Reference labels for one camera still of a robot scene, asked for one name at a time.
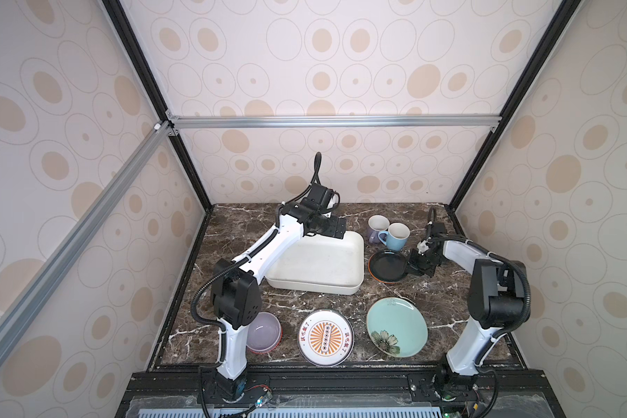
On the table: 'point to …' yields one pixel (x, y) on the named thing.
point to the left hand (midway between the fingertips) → (342, 223)
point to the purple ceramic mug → (377, 224)
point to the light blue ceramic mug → (396, 236)
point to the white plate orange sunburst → (326, 337)
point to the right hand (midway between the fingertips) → (408, 267)
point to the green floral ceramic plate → (397, 326)
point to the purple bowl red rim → (264, 333)
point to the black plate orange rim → (387, 267)
